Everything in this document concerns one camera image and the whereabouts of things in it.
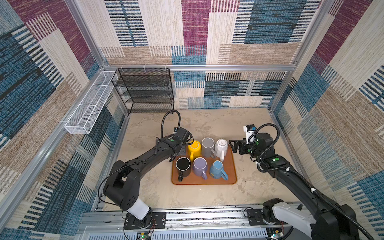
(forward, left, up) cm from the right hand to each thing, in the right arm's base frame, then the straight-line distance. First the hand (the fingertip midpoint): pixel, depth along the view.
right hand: (236, 142), depth 82 cm
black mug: (-9, +29, -7) cm, 31 cm away
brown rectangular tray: (-6, +3, -17) cm, 18 cm away
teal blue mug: (-12, +11, -9) cm, 19 cm away
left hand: (+2, +32, -6) cm, 32 cm away
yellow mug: (+1, +23, -9) cm, 24 cm away
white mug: (+1, +7, -8) cm, 11 cm away
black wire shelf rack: (+46, +57, +1) cm, 73 cm away
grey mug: (+1, +15, -6) cm, 16 cm away
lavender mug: (-9, +20, -9) cm, 24 cm away
